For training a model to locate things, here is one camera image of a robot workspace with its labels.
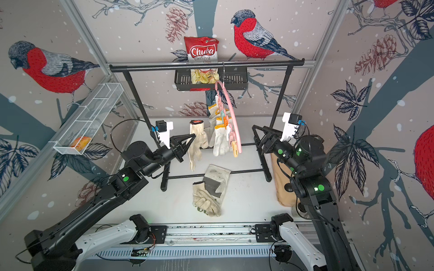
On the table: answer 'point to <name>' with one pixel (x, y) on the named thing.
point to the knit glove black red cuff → (200, 140)
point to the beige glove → (207, 195)
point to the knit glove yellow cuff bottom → (221, 145)
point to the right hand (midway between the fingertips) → (256, 126)
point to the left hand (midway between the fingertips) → (196, 133)
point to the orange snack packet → (81, 143)
